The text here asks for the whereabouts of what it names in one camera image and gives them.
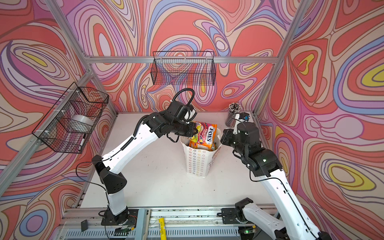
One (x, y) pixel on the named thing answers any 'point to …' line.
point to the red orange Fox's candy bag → (205, 138)
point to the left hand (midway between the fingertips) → (199, 131)
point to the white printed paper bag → (199, 160)
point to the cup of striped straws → (234, 108)
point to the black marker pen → (81, 143)
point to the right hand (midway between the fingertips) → (224, 134)
